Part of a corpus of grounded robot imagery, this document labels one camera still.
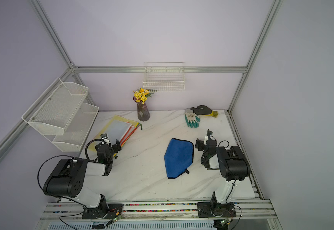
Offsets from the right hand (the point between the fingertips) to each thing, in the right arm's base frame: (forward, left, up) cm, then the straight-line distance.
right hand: (204, 140), depth 100 cm
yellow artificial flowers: (+22, +44, +24) cm, 55 cm away
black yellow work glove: (+31, -5, 0) cm, 31 cm away
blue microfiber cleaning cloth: (-12, +19, 0) cm, 22 cm away
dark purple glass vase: (+22, +45, +8) cm, 51 cm away
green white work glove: (+22, +7, 0) cm, 23 cm away
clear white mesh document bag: (+11, +65, -1) cm, 66 cm away
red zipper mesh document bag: (+6, +56, 0) cm, 56 cm away
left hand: (-3, +65, +5) cm, 65 cm away
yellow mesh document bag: (+14, +74, -1) cm, 76 cm away
